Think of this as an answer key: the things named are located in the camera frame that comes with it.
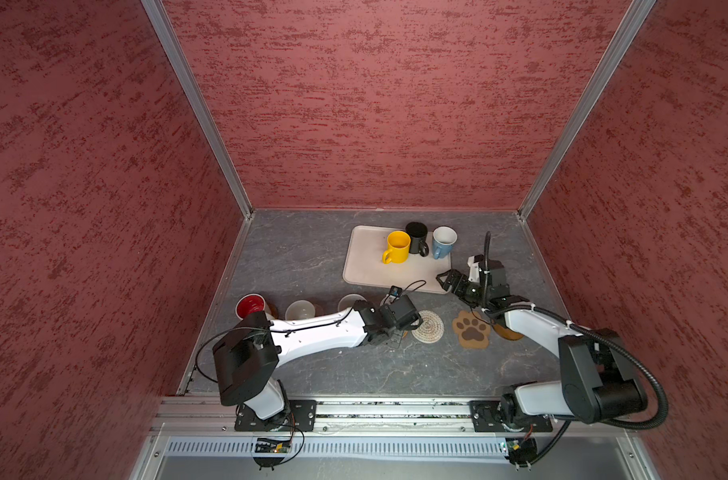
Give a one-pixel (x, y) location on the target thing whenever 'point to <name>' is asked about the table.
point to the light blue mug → (444, 239)
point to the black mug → (418, 238)
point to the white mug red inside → (252, 302)
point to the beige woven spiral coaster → (431, 328)
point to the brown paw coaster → (473, 332)
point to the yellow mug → (399, 243)
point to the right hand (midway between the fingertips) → (442, 287)
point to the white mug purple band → (301, 310)
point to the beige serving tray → (364, 264)
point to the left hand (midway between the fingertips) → (387, 334)
